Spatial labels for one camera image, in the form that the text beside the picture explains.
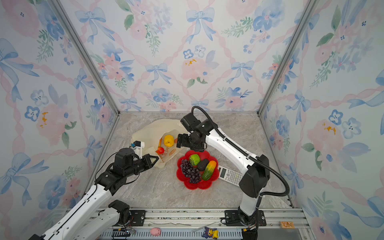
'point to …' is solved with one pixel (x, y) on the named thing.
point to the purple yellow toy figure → (210, 232)
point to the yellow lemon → (168, 141)
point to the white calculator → (229, 176)
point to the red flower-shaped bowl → (203, 184)
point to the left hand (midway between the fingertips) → (159, 156)
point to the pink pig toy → (155, 232)
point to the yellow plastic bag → (160, 137)
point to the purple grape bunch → (189, 171)
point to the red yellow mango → (160, 142)
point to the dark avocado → (202, 164)
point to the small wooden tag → (288, 225)
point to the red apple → (160, 150)
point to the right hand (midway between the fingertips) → (185, 146)
